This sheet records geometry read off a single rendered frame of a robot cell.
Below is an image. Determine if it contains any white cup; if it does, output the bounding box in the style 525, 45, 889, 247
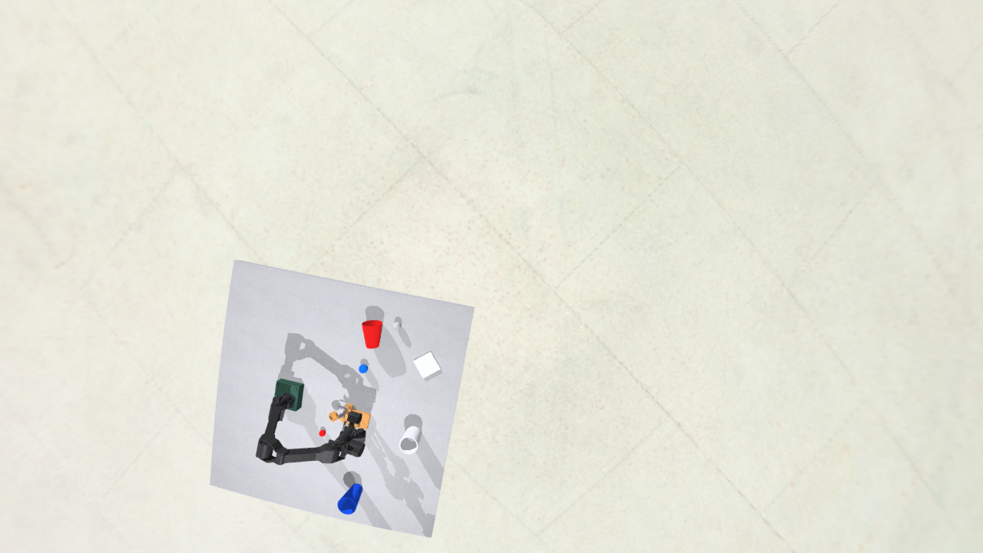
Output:
399, 426, 422, 454

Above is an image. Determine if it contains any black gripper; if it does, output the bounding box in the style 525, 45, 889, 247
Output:
340, 411, 362, 441

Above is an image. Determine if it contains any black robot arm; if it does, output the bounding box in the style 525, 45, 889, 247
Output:
256, 393, 366, 465

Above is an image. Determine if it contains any white square block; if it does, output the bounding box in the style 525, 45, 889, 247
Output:
414, 352, 441, 378

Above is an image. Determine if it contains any red plastic cup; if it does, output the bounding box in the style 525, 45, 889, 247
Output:
362, 320, 383, 349

